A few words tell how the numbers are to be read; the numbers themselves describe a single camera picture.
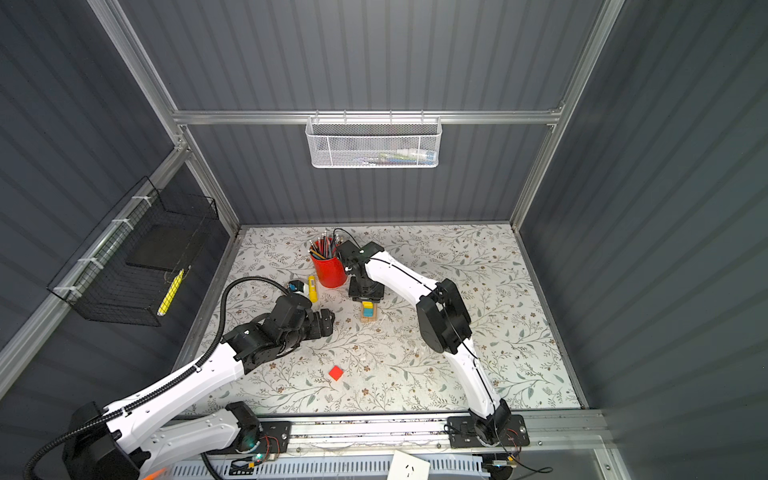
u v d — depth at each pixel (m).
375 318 0.94
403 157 0.93
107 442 0.39
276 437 0.73
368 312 0.92
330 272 0.98
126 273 0.72
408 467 0.67
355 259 0.69
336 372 0.84
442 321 0.56
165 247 0.74
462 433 0.73
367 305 0.91
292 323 0.59
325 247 0.97
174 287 0.70
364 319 0.93
